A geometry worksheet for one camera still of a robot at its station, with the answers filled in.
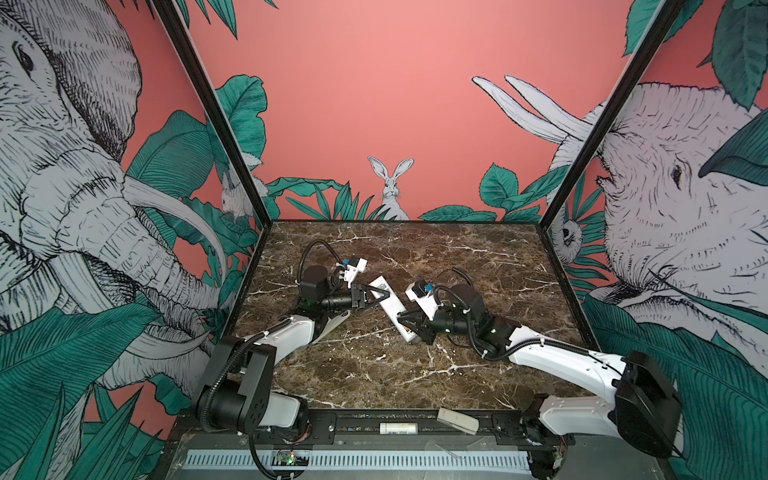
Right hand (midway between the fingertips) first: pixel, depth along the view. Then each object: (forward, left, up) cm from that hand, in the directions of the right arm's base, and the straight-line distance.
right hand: (398, 317), depth 73 cm
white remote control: (+4, +1, -1) cm, 4 cm away
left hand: (+5, +3, +1) cm, 6 cm away
